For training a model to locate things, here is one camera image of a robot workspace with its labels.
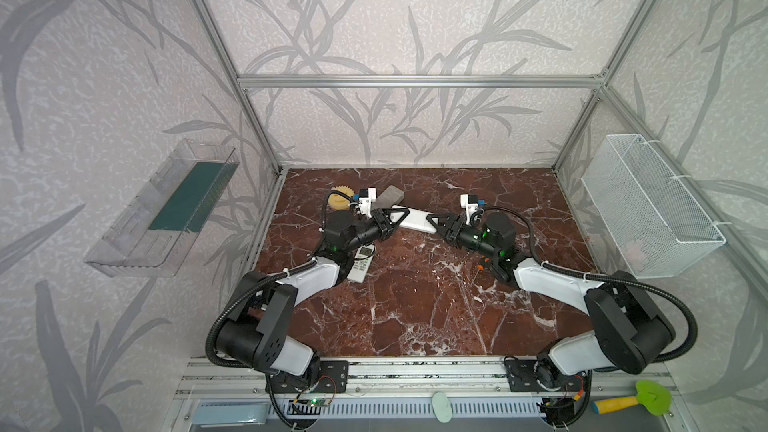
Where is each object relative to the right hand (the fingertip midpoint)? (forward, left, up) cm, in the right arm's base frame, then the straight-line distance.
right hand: (429, 214), depth 79 cm
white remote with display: (-4, +21, -21) cm, 30 cm away
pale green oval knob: (-41, -2, -19) cm, 46 cm away
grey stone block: (+22, +12, -19) cm, 31 cm away
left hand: (0, +5, +3) cm, 6 cm away
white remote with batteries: (-3, +4, +1) cm, 5 cm away
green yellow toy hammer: (-39, -51, -19) cm, 67 cm away
